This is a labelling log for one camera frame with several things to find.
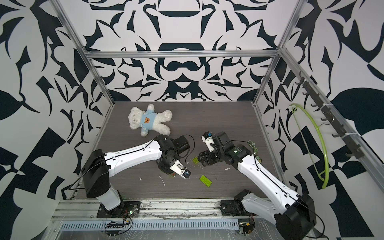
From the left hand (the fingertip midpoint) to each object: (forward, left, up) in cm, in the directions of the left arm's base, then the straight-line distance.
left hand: (172, 161), depth 81 cm
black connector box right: (-29, -34, -11) cm, 47 cm away
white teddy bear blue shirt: (+29, +16, -1) cm, 33 cm away
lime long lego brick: (-8, -18, -9) cm, 21 cm away
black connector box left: (-26, +28, -12) cm, 40 cm away
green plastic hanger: (-18, -61, +17) cm, 66 cm away
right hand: (+1, -17, +5) cm, 18 cm away
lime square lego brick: (+3, -13, -8) cm, 15 cm away
